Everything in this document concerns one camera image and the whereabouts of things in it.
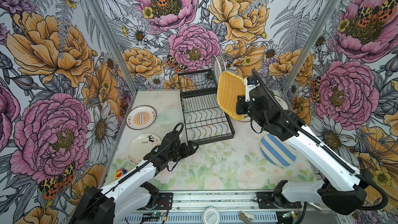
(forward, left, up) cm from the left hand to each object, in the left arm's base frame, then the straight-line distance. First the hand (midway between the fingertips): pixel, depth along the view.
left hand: (192, 153), depth 83 cm
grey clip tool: (-28, -24, -4) cm, 37 cm away
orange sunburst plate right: (+39, -64, -6) cm, 75 cm away
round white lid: (-27, -9, 0) cm, 28 cm away
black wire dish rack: (+23, -7, -5) cm, 25 cm away
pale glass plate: (+9, +32, -7) cm, 34 cm away
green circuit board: (-25, +17, -7) cm, 31 cm away
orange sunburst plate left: (+28, +35, -6) cm, 45 cm away
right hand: (+11, -21, +29) cm, 37 cm away
